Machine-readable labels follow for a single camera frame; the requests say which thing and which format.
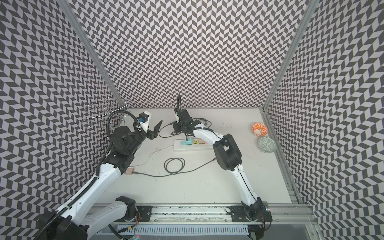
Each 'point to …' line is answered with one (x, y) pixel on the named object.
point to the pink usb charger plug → (195, 141)
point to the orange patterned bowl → (259, 129)
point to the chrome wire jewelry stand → (112, 111)
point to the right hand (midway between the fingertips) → (176, 125)
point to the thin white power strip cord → (149, 155)
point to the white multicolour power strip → (180, 145)
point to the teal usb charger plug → (189, 142)
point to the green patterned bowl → (267, 144)
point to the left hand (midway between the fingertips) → (154, 118)
